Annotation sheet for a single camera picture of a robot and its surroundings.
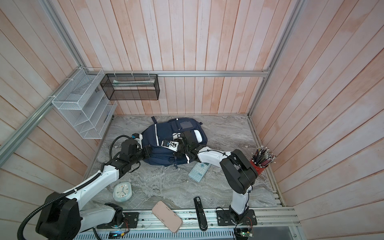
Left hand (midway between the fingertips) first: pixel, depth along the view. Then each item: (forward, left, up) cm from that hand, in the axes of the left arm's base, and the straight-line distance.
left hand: (152, 150), depth 85 cm
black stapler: (-35, -28, -7) cm, 45 cm away
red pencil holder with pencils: (-5, -62, +1) cm, 62 cm away
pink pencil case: (-31, -10, -10) cm, 34 cm away
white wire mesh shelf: (+10, +32, +19) cm, 38 cm away
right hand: (+5, -10, -1) cm, 11 cm away
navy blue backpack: (+12, +1, 0) cm, 12 cm away
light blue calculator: (-9, -27, -10) cm, 30 cm away
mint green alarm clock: (-20, +15, -10) cm, 27 cm away
